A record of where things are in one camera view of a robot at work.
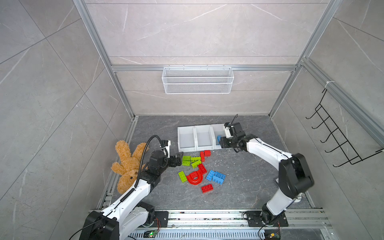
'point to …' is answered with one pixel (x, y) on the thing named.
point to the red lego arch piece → (195, 178)
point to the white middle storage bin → (204, 137)
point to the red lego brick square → (207, 153)
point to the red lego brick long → (202, 155)
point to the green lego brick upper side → (194, 159)
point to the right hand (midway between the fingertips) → (222, 140)
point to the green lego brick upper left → (186, 158)
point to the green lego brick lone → (182, 176)
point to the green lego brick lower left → (186, 163)
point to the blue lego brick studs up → (210, 175)
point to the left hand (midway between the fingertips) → (175, 149)
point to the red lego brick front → (207, 188)
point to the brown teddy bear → (128, 170)
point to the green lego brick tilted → (196, 164)
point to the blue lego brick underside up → (219, 177)
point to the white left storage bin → (186, 139)
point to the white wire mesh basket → (200, 79)
